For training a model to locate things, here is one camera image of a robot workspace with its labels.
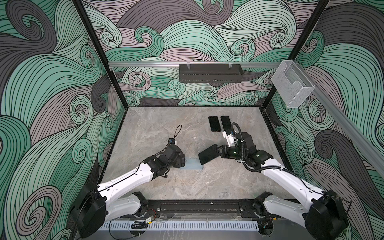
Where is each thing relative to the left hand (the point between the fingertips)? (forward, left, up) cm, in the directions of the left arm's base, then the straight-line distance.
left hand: (179, 156), depth 83 cm
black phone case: (+32, -25, -10) cm, 41 cm away
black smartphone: (+1, -17, +2) cm, 17 cm away
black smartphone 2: (+33, -33, -9) cm, 48 cm away
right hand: (+1, -19, +6) cm, 20 cm away
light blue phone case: (0, -8, -10) cm, 13 cm away
